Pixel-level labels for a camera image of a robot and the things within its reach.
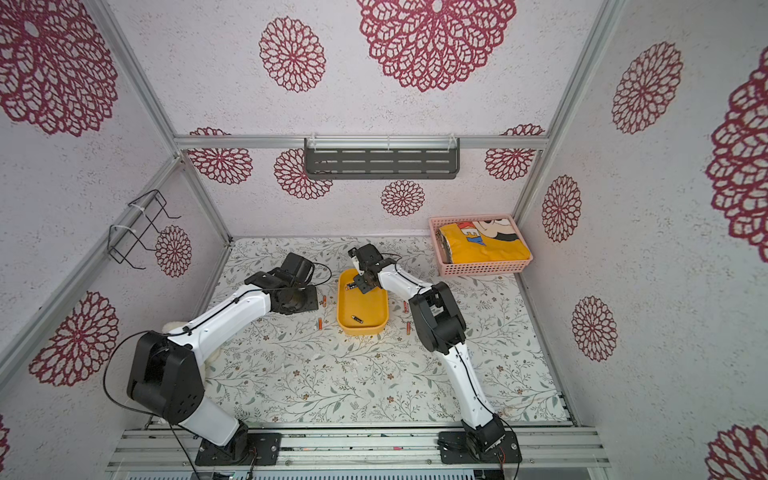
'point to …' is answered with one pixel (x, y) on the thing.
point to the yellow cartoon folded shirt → (487, 239)
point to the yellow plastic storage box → (372, 307)
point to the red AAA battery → (405, 306)
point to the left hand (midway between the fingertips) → (310, 303)
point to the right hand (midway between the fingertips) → (365, 273)
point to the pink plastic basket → (443, 249)
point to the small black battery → (357, 319)
